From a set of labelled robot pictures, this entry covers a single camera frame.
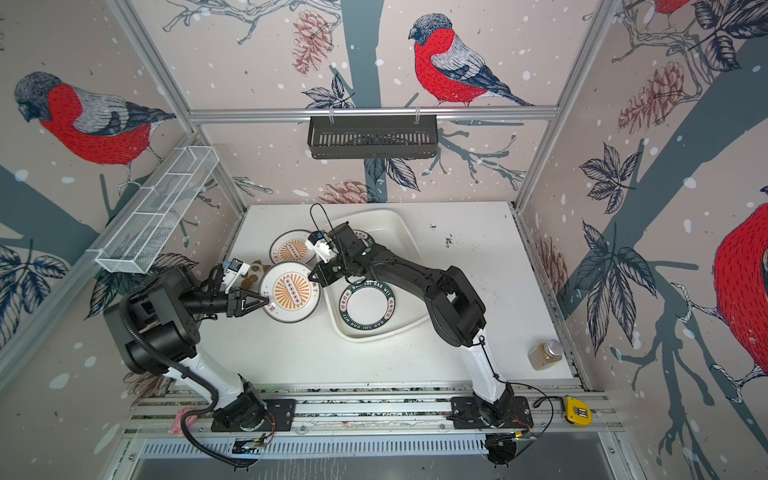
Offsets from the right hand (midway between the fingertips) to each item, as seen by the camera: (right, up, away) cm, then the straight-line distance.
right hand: (309, 279), depth 85 cm
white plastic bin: (+23, +14, +26) cm, 38 cm away
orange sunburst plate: (-14, +8, +25) cm, 30 cm away
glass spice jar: (+64, -18, -10) cm, 67 cm away
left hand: (-13, -6, -3) cm, 15 cm away
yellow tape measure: (+70, -31, -12) cm, 78 cm away
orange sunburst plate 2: (-4, -5, -1) cm, 6 cm away
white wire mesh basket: (-39, +18, -8) cm, 44 cm away
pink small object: (-28, -33, -15) cm, 46 cm away
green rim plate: (+16, -10, +8) cm, 20 cm away
